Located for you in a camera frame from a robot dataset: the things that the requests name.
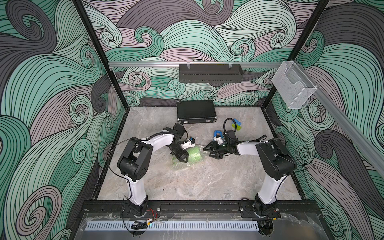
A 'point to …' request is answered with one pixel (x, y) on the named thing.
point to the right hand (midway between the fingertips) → (204, 153)
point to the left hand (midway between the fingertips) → (184, 156)
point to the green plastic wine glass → (194, 155)
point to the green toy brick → (238, 127)
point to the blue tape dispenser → (218, 132)
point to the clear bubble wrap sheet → (183, 165)
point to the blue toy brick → (237, 121)
